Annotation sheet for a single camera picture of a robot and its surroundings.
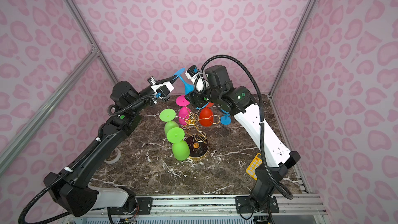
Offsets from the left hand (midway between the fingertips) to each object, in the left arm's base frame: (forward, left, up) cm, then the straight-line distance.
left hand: (174, 70), depth 58 cm
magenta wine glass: (+2, -1, -29) cm, 29 cm away
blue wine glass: (+13, -25, -51) cm, 58 cm away
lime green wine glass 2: (-18, 0, -30) cm, 35 cm away
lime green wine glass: (-5, +5, -21) cm, 22 cm away
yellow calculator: (-21, -35, -50) cm, 65 cm away
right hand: (-2, -6, -9) cm, 11 cm away
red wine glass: (-6, -12, -22) cm, 26 cm away
